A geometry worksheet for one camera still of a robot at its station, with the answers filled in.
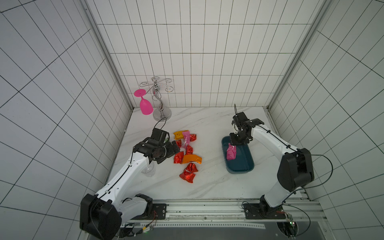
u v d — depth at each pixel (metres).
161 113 1.14
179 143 0.96
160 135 0.62
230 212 0.75
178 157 0.90
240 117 0.71
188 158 0.89
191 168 0.84
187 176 0.83
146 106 0.98
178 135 1.00
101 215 0.38
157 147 0.57
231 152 0.92
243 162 0.86
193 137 0.99
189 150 0.91
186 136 0.95
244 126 0.65
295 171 0.45
